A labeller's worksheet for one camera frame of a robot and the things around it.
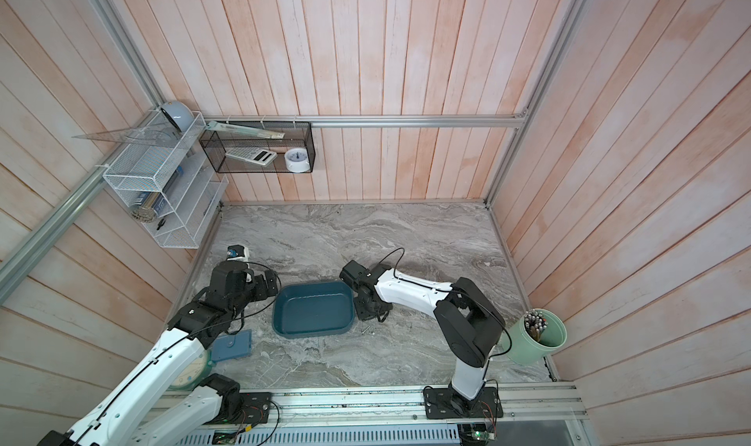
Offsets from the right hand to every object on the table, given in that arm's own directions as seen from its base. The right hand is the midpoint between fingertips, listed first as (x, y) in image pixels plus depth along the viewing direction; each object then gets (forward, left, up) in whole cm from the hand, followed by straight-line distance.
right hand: (370, 310), depth 89 cm
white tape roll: (+40, +24, +27) cm, 54 cm away
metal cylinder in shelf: (+14, +60, +30) cm, 68 cm away
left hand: (+2, +30, +15) cm, 34 cm away
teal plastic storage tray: (0, +18, +1) cm, 18 cm away
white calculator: (+44, +39, +26) cm, 64 cm away
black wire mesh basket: (+47, +25, +32) cm, 62 cm away
